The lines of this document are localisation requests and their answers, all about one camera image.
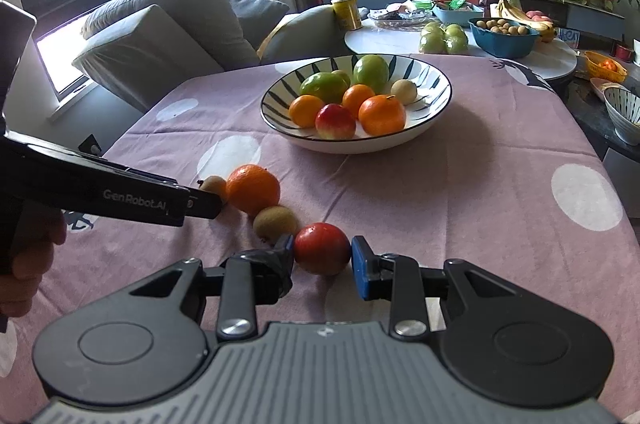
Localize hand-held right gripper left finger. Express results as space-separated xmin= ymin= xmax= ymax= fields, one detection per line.
xmin=125 ymin=234 xmax=297 ymax=341

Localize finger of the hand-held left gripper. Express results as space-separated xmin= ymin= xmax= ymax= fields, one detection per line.
xmin=184 ymin=188 xmax=223 ymax=220

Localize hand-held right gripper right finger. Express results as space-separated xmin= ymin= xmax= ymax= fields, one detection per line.
xmin=350 ymin=235 xmax=506 ymax=340

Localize red apple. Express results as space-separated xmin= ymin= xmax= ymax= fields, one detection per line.
xmin=315 ymin=103 xmax=357 ymax=141
xmin=293 ymin=222 xmax=352 ymax=276

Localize orange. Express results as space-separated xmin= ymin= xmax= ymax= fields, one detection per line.
xmin=342 ymin=84 xmax=376 ymax=117
xmin=358 ymin=94 xmax=407 ymax=136
xmin=226 ymin=164 xmax=281 ymax=217
xmin=289 ymin=95 xmax=326 ymax=128

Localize striped white ceramic bowl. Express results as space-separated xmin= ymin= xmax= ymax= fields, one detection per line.
xmin=260 ymin=54 xmax=453 ymax=155

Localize person's left hand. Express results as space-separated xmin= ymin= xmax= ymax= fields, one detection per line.
xmin=0 ymin=204 xmax=68 ymax=319

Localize pink polka dot tablecloth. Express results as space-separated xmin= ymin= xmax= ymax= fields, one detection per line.
xmin=0 ymin=51 xmax=640 ymax=380

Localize grey fabric sofa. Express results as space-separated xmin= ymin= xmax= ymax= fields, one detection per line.
xmin=72 ymin=0 xmax=351 ymax=110

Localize grey blue pillow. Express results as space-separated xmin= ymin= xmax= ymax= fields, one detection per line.
xmin=222 ymin=0 xmax=291 ymax=50

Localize round white coffee table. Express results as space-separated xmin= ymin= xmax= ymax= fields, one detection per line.
xmin=345 ymin=16 xmax=578 ymax=80

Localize yellow tin can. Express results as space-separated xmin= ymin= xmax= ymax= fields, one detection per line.
xmin=331 ymin=0 xmax=363 ymax=32

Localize pile of green apples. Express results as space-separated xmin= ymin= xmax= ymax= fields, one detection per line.
xmin=419 ymin=21 xmax=471 ymax=55

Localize glass snack dish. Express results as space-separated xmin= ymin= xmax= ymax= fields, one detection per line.
xmin=370 ymin=1 xmax=436 ymax=27

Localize blue bowl of brown fruit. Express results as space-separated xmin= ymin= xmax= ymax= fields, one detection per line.
xmin=468 ymin=17 xmax=541 ymax=59

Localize teal plastic tray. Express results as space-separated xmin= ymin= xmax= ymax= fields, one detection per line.
xmin=432 ymin=0 xmax=486 ymax=27

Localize dark round side table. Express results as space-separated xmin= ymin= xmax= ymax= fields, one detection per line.
xmin=562 ymin=64 xmax=640 ymax=165

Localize bunch of yellow bananas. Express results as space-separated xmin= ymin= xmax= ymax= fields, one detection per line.
xmin=492 ymin=0 xmax=556 ymax=32

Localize small striped ceramic bowl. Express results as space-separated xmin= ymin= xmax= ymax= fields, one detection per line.
xmin=602 ymin=84 xmax=640 ymax=146

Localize orange basket of tangerines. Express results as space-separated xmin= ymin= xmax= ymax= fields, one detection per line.
xmin=584 ymin=50 xmax=628 ymax=84

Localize black wall outlet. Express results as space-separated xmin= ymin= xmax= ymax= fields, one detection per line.
xmin=79 ymin=134 xmax=103 ymax=157

